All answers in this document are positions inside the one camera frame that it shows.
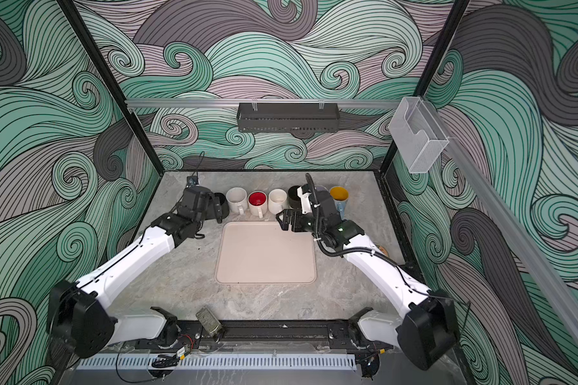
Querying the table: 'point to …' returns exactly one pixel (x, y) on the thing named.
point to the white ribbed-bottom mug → (258, 203)
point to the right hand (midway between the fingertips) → (288, 216)
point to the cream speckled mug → (237, 198)
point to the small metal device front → (209, 322)
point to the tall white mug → (277, 200)
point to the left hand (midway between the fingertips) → (205, 200)
